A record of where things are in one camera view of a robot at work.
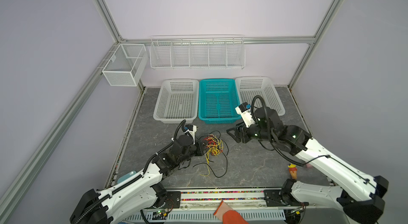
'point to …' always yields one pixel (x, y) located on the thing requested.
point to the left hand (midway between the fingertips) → (208, 144)
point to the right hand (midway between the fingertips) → (231, 129)
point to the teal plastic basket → (218, 99)
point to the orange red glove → (228, 215)
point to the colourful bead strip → (222, 192)
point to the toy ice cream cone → (292, 169)
